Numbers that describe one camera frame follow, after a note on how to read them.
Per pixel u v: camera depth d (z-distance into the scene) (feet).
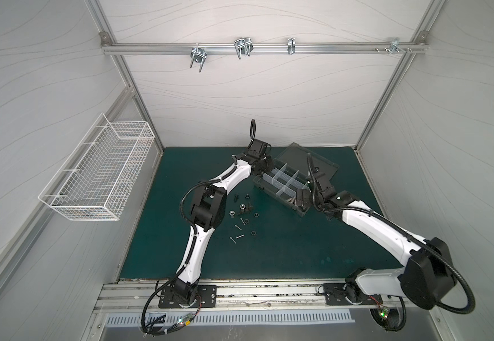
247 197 3.30
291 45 2.57
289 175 3.36
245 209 3.13
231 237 2.85
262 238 2.92
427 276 1.36
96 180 2.25
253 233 2.89
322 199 2.05
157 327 2.24
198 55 2.62
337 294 2.40
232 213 3.06
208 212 1.94
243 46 2.51
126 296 2.46
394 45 2.51
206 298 2.42
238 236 2.88
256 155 2.62
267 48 2.58
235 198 3.29
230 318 2.30
